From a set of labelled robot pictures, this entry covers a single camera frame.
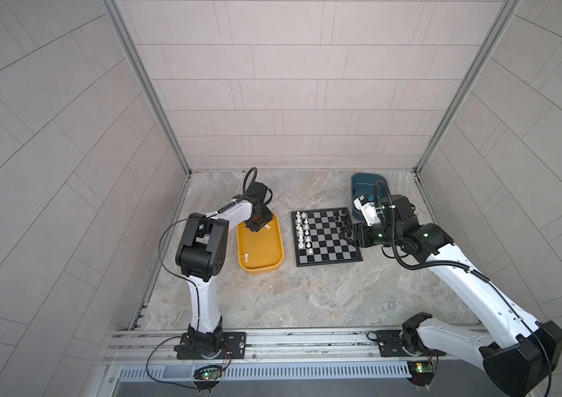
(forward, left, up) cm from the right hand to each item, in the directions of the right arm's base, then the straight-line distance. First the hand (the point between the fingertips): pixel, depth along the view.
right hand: (346, 234), depth 73 cm
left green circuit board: (-30, +40, -16) cm, 53 cm away
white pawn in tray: (+4, +33, -18) cm, 38 cm away
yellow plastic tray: (+5, +28, -17) cm, 33 cm away
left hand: (+21, +23, -17) cm, 36 cm away
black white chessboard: (+9, +7, -17) cm, 21 cm away
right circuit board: (-33, -18, -22) cm, 43 cm away
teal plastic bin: (+36, -18, -18) cm, 44 cm away
